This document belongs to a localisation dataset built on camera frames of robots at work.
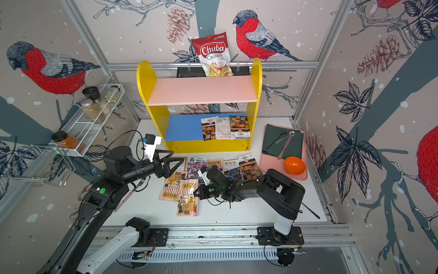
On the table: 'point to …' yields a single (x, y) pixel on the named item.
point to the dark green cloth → (275, 137)
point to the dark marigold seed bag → (209, 128)
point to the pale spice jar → (112, 94)
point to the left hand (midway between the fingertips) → (179, 153)
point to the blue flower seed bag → (231, 169)
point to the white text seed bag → (223, 129)
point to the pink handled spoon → (291, 134)
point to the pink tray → (268, 162)
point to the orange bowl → (294, 165)
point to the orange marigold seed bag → (248, 166)
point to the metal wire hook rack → (33, 164)
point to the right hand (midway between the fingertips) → (194, 194)
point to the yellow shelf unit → (206, 113)
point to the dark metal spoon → (282, 132)
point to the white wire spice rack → (81, 134)
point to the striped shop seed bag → (218, 161)
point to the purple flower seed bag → (195, 164)
